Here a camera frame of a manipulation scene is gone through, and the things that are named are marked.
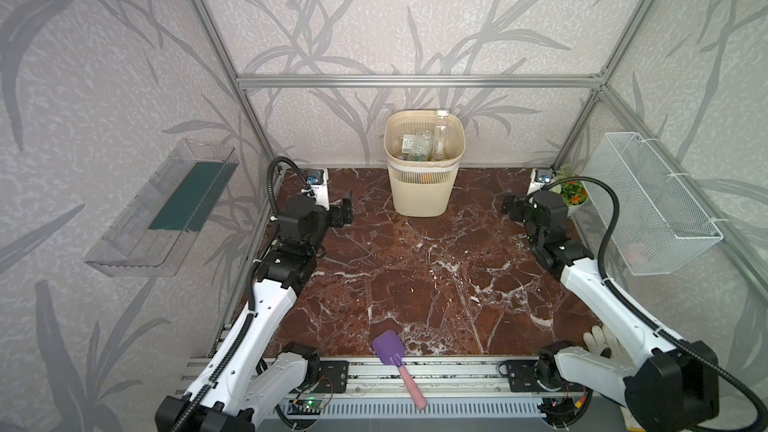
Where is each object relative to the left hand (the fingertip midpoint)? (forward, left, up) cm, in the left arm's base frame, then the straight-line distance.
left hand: (337, 181), depth 73 cm
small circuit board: (-44, +7, -33) cm, 56 cm away
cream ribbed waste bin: (+12, -22, -17) cm, 31 cm away
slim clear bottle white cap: (+26, -23, -12) cm, 37 cm away
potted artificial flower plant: (+11, -71, -17) cm, 74 cm away
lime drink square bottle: (+29, -18, -13) cm, 36 cm away
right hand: (+5, -50, -5) cm, 50 cm away
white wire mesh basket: (-14, -70, +3) cm, 72 cm away
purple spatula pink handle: (-32, -14, -30) cm, 46 cm away
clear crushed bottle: (+29, -29, -14) cm, 43 cm away
